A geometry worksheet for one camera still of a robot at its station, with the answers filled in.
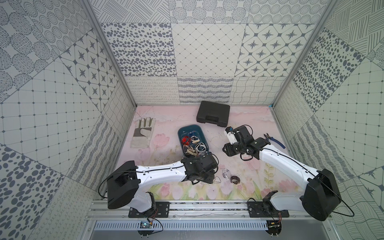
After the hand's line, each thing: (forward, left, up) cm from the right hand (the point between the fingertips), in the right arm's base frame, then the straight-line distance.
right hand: (227, 150), depth 84 cm
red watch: (+12, +26, -9) cm, 29 cm away
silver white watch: (+7, +15, -9) cm, 19 cm away
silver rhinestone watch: (-14, +5, -12) cm, 19 cm away
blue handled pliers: (+16, -31, -10) cm, 36 cm away
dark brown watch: (-14, -4, -7) cm, 16 cm away
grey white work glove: (+21, +56, -8) cm, 61 cm away
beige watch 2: (+3, +21, -6) cm, 22 cm away
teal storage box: (+19, +23, -7) cm, 31 cm away
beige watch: (+12, +19, -8) cm, 24 cm away
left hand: (-17, +7, -3) cm, 18 cm away
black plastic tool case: (+37, +5, -9) cm, 39 cm away
